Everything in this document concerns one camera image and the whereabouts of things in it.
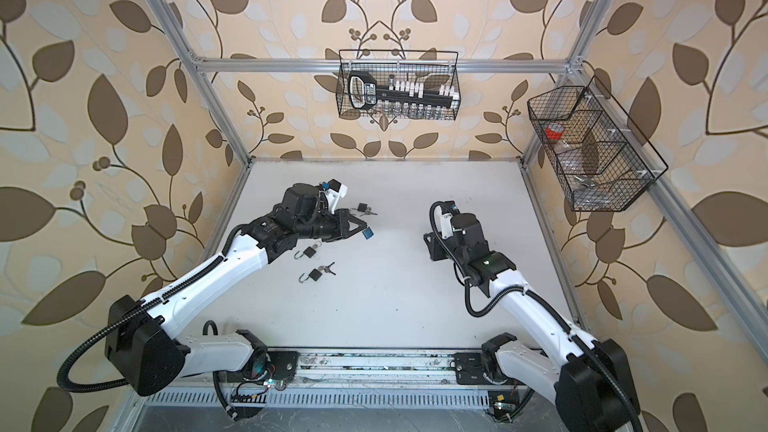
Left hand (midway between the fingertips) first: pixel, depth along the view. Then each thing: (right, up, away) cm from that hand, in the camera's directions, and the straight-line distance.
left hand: (369, 223), depth 73 cm
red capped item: (+54, +26, +14) cm, 61 cm away
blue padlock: (0, -3, +2) cm, 4 cm away
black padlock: (-6, +2, +32) cm, 32 cm away
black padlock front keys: (-18, -17, +18) cm, 31 cm away
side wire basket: (+58, +16, 0) cm, 60 cm away
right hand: (+17, -5, +9) cm, 20 cm away
